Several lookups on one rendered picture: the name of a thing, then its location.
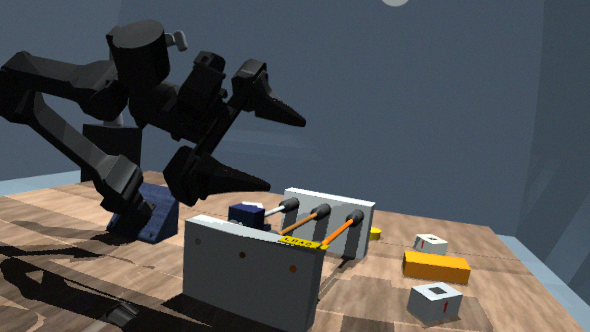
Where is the yellow flat disc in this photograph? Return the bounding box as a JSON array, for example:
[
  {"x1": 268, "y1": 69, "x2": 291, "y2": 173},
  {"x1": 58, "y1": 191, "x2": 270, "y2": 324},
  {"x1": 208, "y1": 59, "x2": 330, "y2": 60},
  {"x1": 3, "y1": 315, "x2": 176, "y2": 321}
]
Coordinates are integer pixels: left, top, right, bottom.
[{"x1": 369, "y1": 227, "x2": 381, "y2": 240}]

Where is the orange rectangular bar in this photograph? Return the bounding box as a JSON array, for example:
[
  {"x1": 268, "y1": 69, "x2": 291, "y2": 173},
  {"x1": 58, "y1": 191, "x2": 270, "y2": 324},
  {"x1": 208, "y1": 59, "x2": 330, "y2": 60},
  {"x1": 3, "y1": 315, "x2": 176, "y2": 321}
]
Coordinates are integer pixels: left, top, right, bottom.
[{"x1": 402, "y1": 251, "x2": 471, "y2": 284}]

